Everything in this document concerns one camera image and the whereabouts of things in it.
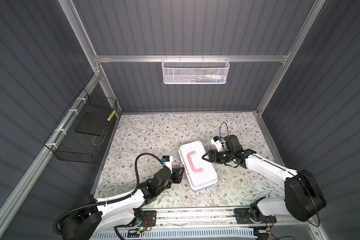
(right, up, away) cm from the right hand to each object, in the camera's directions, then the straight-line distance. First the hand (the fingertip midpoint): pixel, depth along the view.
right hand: (206, 159), depth 83 cm
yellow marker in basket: (-52, +23, -6) cm, 57 cm away
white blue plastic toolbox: (-5, -5, -6) cm, 10 cm away
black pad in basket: (-58, +20, -9) cm, 62 cm away
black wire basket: (-64, +14, -11) cm, 66 cm away
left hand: (-13, -5, -3) cm, 14 cm away
